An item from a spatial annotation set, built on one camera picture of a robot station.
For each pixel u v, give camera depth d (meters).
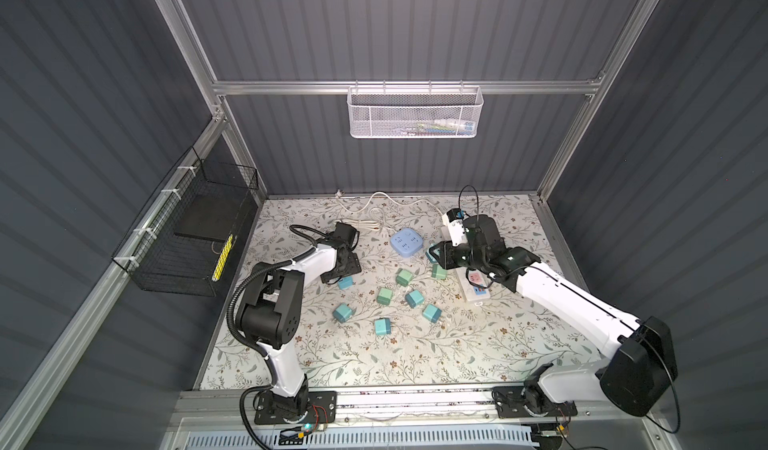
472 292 0.91
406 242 1.03
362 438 0.77
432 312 0.87
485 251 0.60
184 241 0.73
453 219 0.71
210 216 0.75
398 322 0.88
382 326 0.85
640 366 0.40
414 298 0.91
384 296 0.91
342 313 0.89
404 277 0.95
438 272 0.96
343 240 0.79
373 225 1.09
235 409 0.68
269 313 0.50
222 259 0.69
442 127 0.92
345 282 0.95
